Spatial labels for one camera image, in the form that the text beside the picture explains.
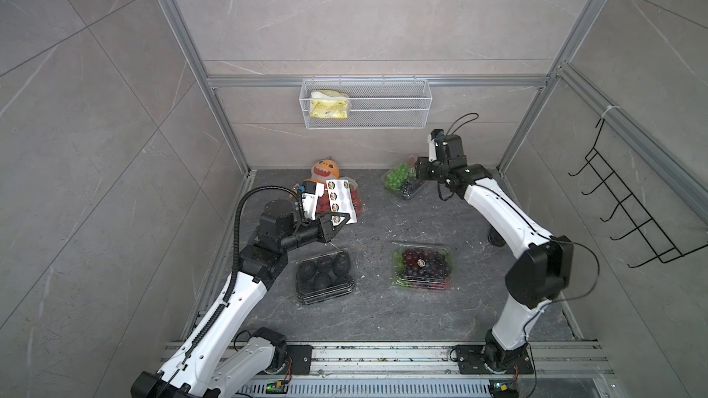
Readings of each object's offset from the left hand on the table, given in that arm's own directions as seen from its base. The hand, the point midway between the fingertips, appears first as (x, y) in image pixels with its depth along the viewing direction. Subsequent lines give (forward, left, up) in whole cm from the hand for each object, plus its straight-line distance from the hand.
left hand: (350, 214), depth 67 cm
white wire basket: (+50, -10, -1) cm, 52 cm away
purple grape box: (-4, -21, -24) cm, 32 cm away
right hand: (+24, -23, -6) cm, 34 cm away
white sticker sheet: (+3, +2, +1) cm, 4 cm away
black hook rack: (+8, -69, +4) cm, 70 cm away
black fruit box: (-5, +9, -26) cm, 28 cm away
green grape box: (+33, -20, -24) cm, 46 cm away
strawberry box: (+2, +6, +3) cm, 7 cm away
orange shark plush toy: (+37, +11, -22) cm, 45 cm away
